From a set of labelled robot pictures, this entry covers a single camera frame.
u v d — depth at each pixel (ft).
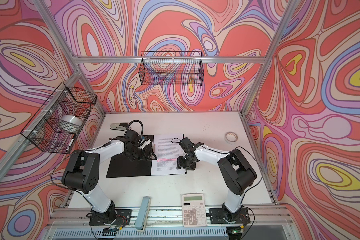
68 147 2.30
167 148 3.24
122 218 2.39
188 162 2.53
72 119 2.43
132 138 2.57
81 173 1.56
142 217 2.33
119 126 3.50
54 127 2.40
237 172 1.55
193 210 2.42
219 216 2.45
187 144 2.45
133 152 2.57
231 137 3.43
